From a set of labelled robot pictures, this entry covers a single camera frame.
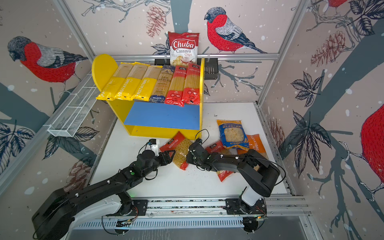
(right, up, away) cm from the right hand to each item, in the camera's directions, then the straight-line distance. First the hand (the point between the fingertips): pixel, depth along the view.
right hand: (183, 160), depth 87 cm
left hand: (-6, +7, -8) cm, 12 cm away
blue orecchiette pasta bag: (+32, +15, +10) cm, 37 cm away
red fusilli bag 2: (+21, +8, +3) cm, 23 cm away
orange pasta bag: (+45, +10, +5) cm, 46 cm away
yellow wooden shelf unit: (-20, +25, +5) cm, 32 cm away
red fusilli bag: (-2, +8, +4) cm, 9 cm away
